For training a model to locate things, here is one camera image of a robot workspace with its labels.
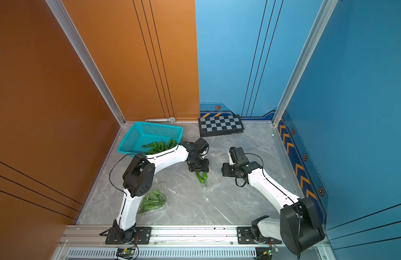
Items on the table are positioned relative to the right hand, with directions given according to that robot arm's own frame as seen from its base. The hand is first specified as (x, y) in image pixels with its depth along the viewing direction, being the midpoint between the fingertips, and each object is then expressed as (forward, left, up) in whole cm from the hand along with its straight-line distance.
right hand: (225, 169), depth 86 cm
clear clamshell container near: (-20, +34, -6) cm, 40 cm away
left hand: (+3, +10, -5) cm, 11 cm away
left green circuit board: (-36, +47, -11) cm, 60 cm away
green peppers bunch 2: (-1, +12, -7) cm, 14 cm away
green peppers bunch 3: (-16, +36, -3) cm, 39 cm away
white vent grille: (-36, +28, -8) cm, 46 cm away
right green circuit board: (-35, -18, -9) cm, 40 cm away
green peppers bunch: (+20, +41, -6) cm, 46 cm away
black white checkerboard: (+37, +1, -4) cm, 38 cm away
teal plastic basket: (+31, +55, -5) cm, 63 cm away
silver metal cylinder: (+44, +37, -5) cm, 58 cm away
